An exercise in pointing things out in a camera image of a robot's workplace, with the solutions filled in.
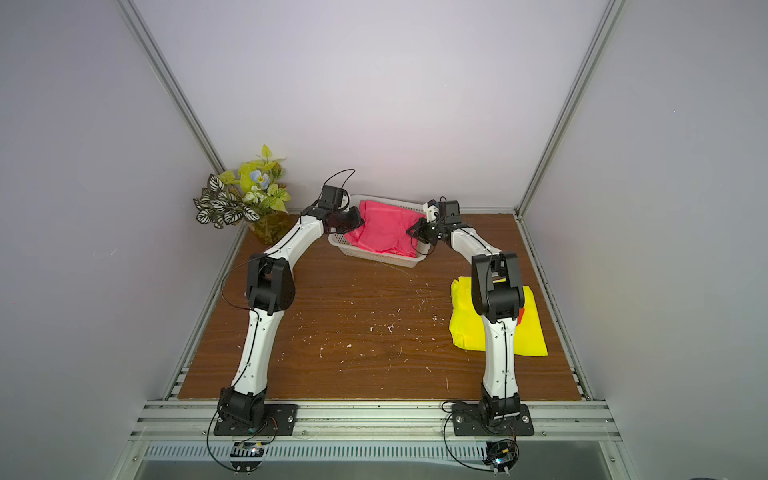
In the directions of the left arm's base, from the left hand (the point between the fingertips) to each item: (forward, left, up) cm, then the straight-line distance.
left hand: (369, 217), depth 104 cm
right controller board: (-67, -36, -13) cm, 77 cm away
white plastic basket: (-9, +10, -2) cm, 14 cm away
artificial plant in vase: (-1, +37, +12) cm, 39 cm away
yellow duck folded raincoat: (-36, -31, -10) cm, 49 cm away
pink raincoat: (-4, -6, -2) cm, 7 cm away
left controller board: (-67, +27, -15) cm, 73 cm away
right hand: (-4, -14, 0) cm, 15 cm away
